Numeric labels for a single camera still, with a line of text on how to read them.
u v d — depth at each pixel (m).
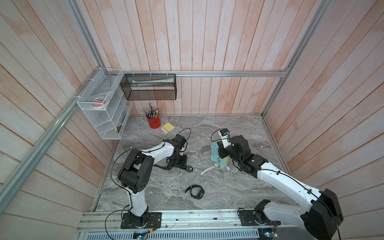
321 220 0.39
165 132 1.07
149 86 1.04
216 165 0.92
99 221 0.75
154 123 1.07
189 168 0.90
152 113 1.00
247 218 0.73
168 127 1.14
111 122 0.78
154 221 0.73
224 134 0.68
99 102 0.74
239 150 0.59
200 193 0.78
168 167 0.88
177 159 0.81
